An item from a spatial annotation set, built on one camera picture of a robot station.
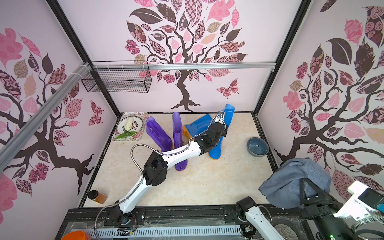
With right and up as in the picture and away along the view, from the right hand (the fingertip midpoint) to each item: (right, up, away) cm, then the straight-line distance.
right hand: (305, 176), depth 39 cm
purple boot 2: (-40, +6, +44) cm, 60 cm away
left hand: (-13, +17, +48) cm, 52 cm away
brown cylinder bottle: (-79, -21, +33) cm, 88 cm away
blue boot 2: (-28, +13, +68) cm, 75 cm away
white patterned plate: (-74, +15, +72) cm, 104 cm away
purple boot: (-50, +3, +55) cm, 74 cm away
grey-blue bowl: (+12, -1, +60) cm, 61 cm away
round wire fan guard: (+12, -35, +28) cm, 47 cm away
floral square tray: (-72, +6, +67) cm, 99 cm away
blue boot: (-9, +24, +51) cm, 57 cm away
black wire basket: (-77, +46, +56) cm, 106 cm away
